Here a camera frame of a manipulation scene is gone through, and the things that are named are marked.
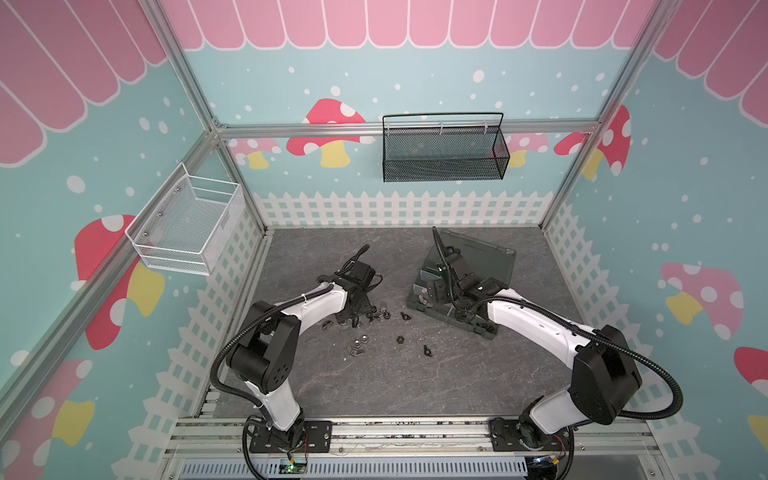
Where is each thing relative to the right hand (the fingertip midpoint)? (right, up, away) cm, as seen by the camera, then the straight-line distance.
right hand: (444, 283), depth 87 cm
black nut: (-17, -11, +9) cm, 22 cm away
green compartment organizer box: (-5, -3, -8) cm, 10 cm away
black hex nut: (-13, -18, +4) cm, 22 cm away
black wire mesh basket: (-5, +43, +8) cm, 44 cm away
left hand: (-26, -10, +6) cm, 29 cm away
